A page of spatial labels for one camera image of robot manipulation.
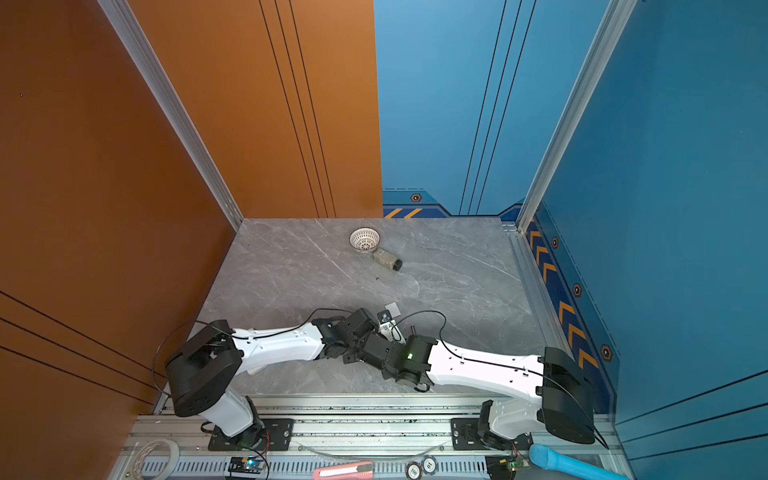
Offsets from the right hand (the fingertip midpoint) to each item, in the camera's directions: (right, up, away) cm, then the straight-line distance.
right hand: (390, 355), depth 77 cm
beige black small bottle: (-1, +24, +28) cm, 37 cm away
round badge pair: (+9, -23, -8) cm, 26 cm away
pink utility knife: (-7, -23, -9) cm, 26 cm away
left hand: (-8, +1, +11) cm, 14 cm away
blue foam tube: (+36, -19, -11) cm, 42 cm away
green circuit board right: (+26, -24, -8) cm, 36 cm away
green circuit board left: (-34, -24, -6) cm, 42 cm away
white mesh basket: (-10, +32, +35) cm, 49 cm away
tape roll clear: (-52, -21, -6) cm, 56 cm away
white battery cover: (+1, +8, +21) cm, 22 cm away
